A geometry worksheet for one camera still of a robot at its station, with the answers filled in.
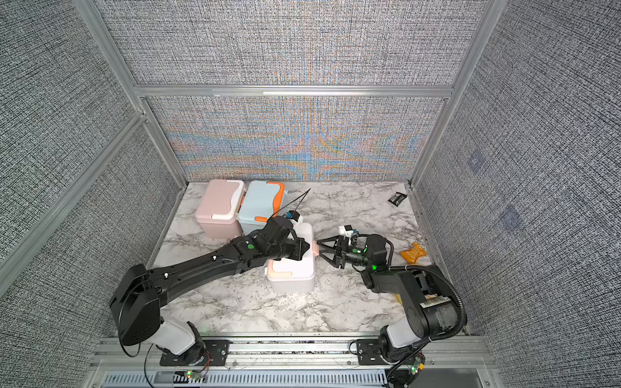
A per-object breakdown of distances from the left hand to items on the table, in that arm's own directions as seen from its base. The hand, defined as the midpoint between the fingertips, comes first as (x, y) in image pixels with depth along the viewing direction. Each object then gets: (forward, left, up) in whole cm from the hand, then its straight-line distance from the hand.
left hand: (314, 247), depth 79 cm
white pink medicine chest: (-9, +7, -2) cm, 11 cm away
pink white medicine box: (+20, +36, -2) cm, 41 cm away
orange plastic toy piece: (+4, -39, -15) cm, 43 cm away
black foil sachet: (+32, -41, -15) cm, 54 cm away
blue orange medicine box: (+23, +19, -2) cm, 30 cm away
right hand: (0, -1, +2) cm, 2 cm away
